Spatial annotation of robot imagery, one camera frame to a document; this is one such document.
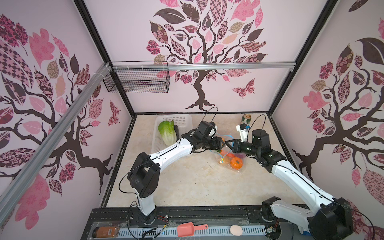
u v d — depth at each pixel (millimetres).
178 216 744
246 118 1025
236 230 696
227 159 881
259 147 589
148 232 722
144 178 455
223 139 792
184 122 1097
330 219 384
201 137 644
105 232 668
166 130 976
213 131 671
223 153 776
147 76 948
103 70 819
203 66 928
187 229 697
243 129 693
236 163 876
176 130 1053
